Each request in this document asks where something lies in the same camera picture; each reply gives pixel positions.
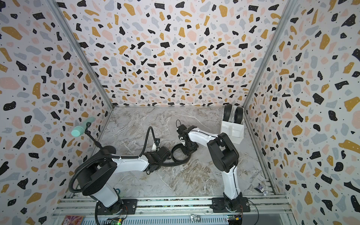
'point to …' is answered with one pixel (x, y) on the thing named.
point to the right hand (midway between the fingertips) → (190, 153)
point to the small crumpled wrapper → (260, 189)
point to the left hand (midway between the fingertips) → (159, 152)
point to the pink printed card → (73, 220)
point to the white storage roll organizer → (233, 120)
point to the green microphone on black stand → (82, 129)
